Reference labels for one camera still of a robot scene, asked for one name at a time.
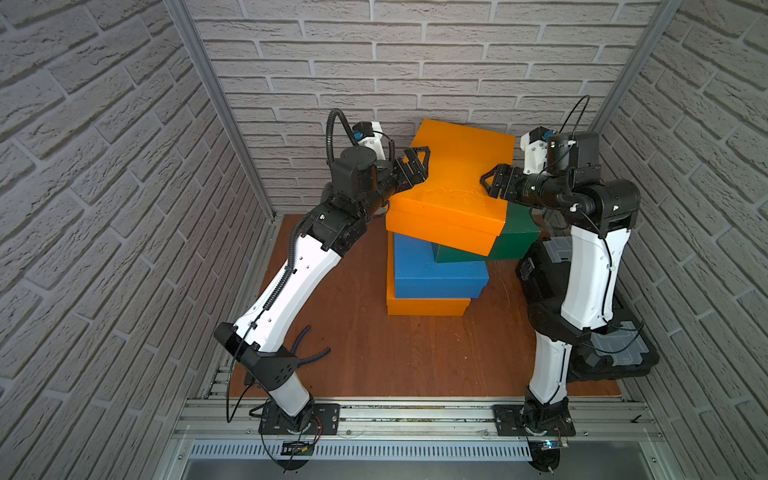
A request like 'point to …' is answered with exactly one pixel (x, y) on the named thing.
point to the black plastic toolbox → (623, 350)
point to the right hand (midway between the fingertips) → (500, 182)
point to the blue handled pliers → (301, 362)
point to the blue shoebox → (417, 275)
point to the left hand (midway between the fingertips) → (426, 150)
